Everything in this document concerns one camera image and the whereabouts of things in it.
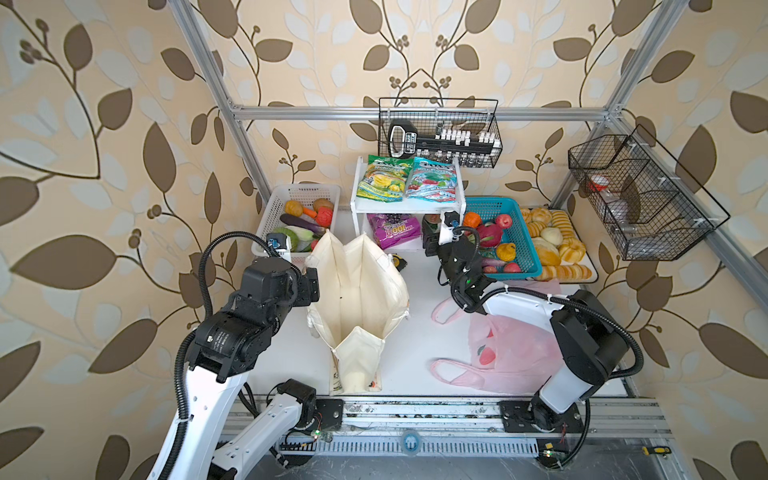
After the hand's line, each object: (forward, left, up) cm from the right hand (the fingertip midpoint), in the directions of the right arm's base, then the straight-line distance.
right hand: (436, 223), depth 82 cm
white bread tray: (+2, -56, -23) cm, 61 cm away
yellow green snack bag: (+7, +14, +10) cm, 19 cm away
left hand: (-20, +33, +7) cm, 39 cm away
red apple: (+16, -29, -18) cm, 38 cm away
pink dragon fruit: (+9, -21, -17) cm, 29 cm away
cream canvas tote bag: (-10, +22, -23) cm, 34 cm away
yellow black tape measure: (+3, +10, -23) cm, 25 cm away
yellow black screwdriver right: (-52, -48, -25) cm, 75 cm away
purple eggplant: (+22, +48, -21) cm, 57 cm away
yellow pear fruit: (+4, -26, -19) cm, 33 cm away
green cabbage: (+15, +49, -20) cm, 55 cm away
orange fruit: (+15, -16, -15) cm, 27 cm away
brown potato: (+28, +50, -20) cm, 61 cm away
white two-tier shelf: (-2, +8, +7) cm, 11 cm away
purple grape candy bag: (+1, +13, -3) cm, 13 cm away
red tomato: (+21, +37, -17) cm, 46 cm away
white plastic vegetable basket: (+34, +45, -20) cm, 60 cm away
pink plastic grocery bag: (-30, -18, -22) cm, 41 cm away
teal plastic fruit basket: (+10, -32, -17) cm, 38 cm away
